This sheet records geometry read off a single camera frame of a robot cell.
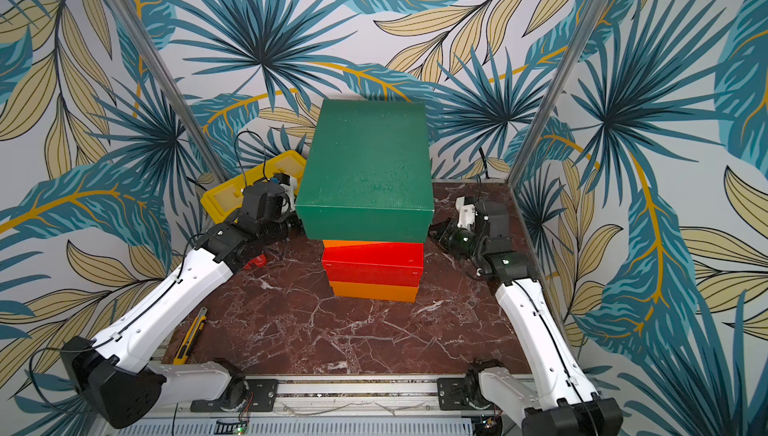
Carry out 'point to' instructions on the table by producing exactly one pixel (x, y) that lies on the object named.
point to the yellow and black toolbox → (224, 201)
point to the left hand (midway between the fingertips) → (323, 219)
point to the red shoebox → (386, 263)
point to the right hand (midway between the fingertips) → (423, 229)
